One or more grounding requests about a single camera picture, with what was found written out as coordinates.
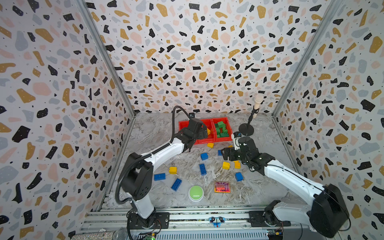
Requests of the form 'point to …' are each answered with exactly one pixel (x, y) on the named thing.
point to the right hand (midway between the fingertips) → (227, 147)
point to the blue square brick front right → (239, 176)
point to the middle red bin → (210, 124)
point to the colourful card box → (222, 187)
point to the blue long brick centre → (203, 169)
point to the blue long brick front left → (176, 184)
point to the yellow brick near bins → (210, 145)
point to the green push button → (195, 193)
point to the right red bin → (228, 128)
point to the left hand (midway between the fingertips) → (201, 126)
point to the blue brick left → (160, 177)
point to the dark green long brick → (218, 130)
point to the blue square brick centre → (204, 156)
